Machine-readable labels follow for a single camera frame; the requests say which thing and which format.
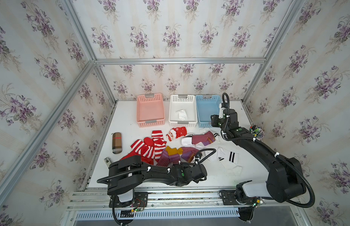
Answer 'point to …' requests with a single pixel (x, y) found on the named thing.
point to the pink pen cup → (257, 132)
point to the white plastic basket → (179, 101)
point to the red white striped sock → (153, 148)
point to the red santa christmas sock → (176, 133)
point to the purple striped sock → (189, 153)
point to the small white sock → (182, 114)
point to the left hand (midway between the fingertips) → (200, 170)
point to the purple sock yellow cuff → (170, 156)
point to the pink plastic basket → (150, 110)
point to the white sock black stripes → (229, 161)
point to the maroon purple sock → (207, 138)
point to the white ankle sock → (186, 141)
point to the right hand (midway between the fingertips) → (216, 116)
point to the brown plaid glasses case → (117, 143)
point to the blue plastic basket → (207, 105)
